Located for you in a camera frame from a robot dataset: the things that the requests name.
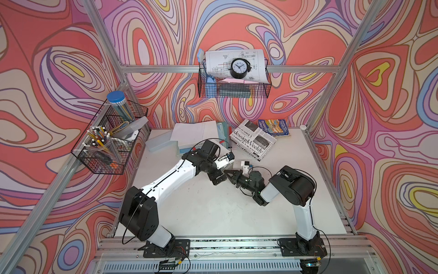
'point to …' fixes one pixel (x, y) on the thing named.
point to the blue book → (275, 127)
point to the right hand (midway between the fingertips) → (223, 175)
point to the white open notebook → (194, 135)
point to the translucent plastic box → (159, 141)
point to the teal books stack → (225, 131)
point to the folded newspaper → (252, 140)
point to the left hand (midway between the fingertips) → (221, 170)
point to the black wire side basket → (125, 135)
